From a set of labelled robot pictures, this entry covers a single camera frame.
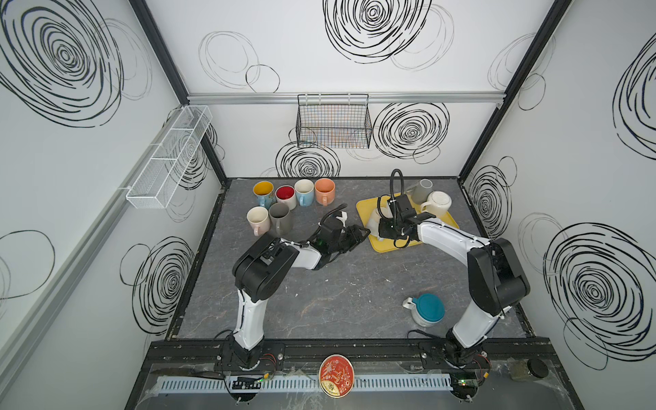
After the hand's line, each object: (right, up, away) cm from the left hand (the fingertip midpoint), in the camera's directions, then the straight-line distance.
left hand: (372, 234), depth 90 cm
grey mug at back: (+23, +16, +18) cm, 33 cm away
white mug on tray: (+28, +11, +11) cm, 32 cm away
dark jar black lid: (+36, -33, -24) cm, 54 cm away
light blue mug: (-26, +17, +17) cm, 35 cm away
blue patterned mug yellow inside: (-42, +16, +12) cm, 47 cm away
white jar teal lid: (+14, -21, -15) cm, 29 cm away
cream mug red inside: (-34, +15, +18) cm, 41 cm away
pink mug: (-43, +5, +7) cm, 43 cm away
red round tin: (-13, -35, -22) cm, 44 cm away
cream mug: (+1, +3, +5) cm, 6 cm away
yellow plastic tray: (0, +9, +17) cm, 19 cm away
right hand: (+3, +1, +4) cm, 5 cm away
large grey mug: (-34, +5, +3) cm, 34 cm away
